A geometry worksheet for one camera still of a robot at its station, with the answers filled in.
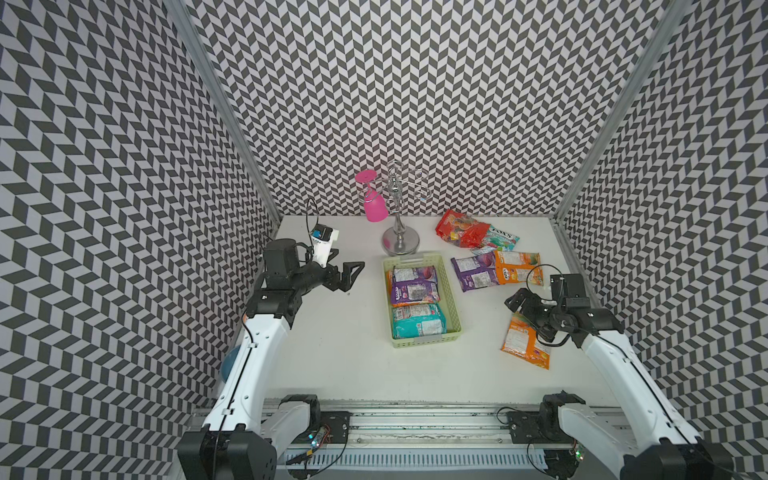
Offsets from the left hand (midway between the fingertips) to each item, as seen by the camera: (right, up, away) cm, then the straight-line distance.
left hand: (348, 260), depth 75 cm
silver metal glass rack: (+12, +21, +14) cm, 28 cm away
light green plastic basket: (+29, -12, +22) cm, 38 cm away
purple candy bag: (+40, -5, +24) cm, 47 cm away
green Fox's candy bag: (+50, +6, +34) cm, 61 cm away
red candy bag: (+36, +9, +33) cm, 49 cm away
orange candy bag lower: (+49, -24, +12) cm, 56 cm away
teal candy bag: (+17, -19, +14) cm, 29 cm away
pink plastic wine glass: (+5, +17, +28) cm, 33 cm away
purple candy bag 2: (+17, -9, +21) cm, 29 cm away
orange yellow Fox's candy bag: (+10, -10, +21) cm, 25 cm away
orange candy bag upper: (+54, -4, +27) cm, 61 cm away
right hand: (+45, -16, +5) cm, 48 cm away
